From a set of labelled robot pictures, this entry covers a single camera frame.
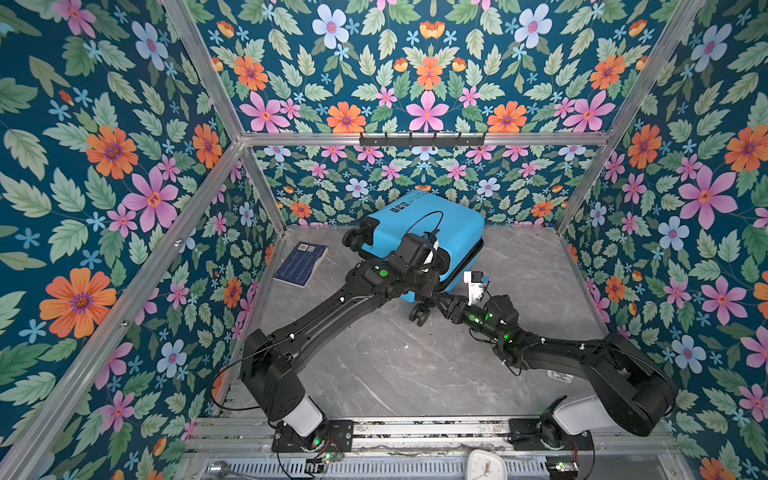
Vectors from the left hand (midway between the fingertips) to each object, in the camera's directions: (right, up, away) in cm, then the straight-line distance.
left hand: (442, 271), depth 74 cm
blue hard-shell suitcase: (+7, +13, +17) cm, 22 cm away
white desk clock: (+9, -44, -6) cm, 46 cm away
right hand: (-1, -7, +6) cm, 10 cm away
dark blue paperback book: (-48, 0, +34) cm, 59 cm away
